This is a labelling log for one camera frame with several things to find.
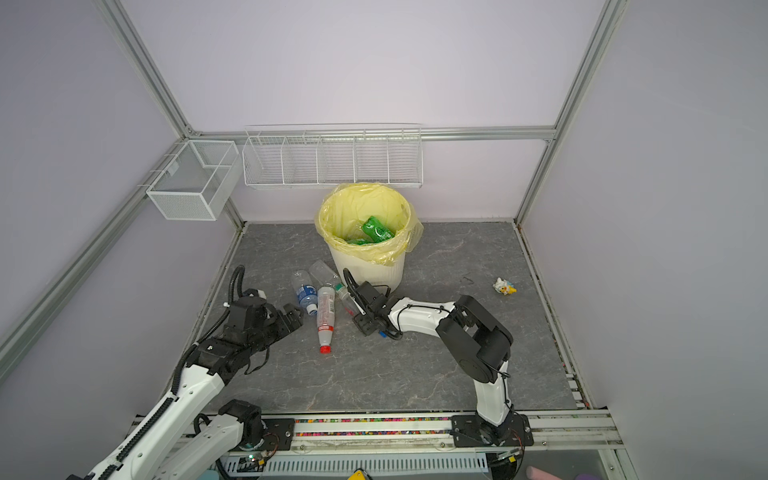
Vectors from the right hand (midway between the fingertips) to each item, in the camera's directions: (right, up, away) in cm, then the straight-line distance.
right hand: (369, 317), depth 93 cm
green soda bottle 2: (-3, +24, +1) cm, 24 cm away
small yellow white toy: (+44, +9, +4) cm, 45 cm away
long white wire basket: (-16, +52, +4) cm, 55 cm away
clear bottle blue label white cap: (-20, +8, +1) cm, 21 cm away
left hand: (-20, +2, -13) cm, 24 cm away
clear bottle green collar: (-18, +14, +10) cm, 25 cm away
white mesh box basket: (-57, +44, +4) cm, 72 cm away
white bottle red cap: (-14, +6, +1) cm, 15 cm away
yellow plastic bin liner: (-9, +33, +1) cm, 34 cm away
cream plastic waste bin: (-1, +15, -11) cm, 19 cm away
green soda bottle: (+2, +27, -1) cm, 27 cm away
